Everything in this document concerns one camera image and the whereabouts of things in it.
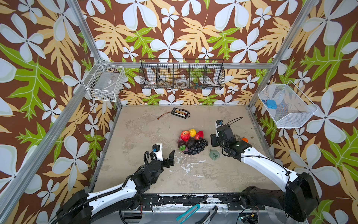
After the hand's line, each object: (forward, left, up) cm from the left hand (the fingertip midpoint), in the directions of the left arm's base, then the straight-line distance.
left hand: (168, 148), depth 80 cm
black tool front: (-33, -21, -12) cm, 41 cm away
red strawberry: (+15, -21, -8) cm, 27 cm away
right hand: (+9, -27, +1) cm, 29 cm away
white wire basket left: (+36, +41, +20) cm, 58 cm away
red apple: (+13, -11, -7) cm, 18 cm away
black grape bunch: (+6, -19, -9) cm, 22 cm away
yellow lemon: (+16, -16, -7) cm, 24 cm away
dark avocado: (+8, -15, -7) cm, 18 cm away
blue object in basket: (+24, -64, +13) cm, 69 cm away
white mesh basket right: (+27, -72, +18) cm, 79 cm away
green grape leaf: (+3, -30, -14) cm, 34 cm away
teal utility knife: (-31, -10, -13) cm, 35 cm away
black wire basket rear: (+50, -8, +17) cm, 54 cm away
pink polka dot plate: (+4, -9, -11) cm, 15 cm away
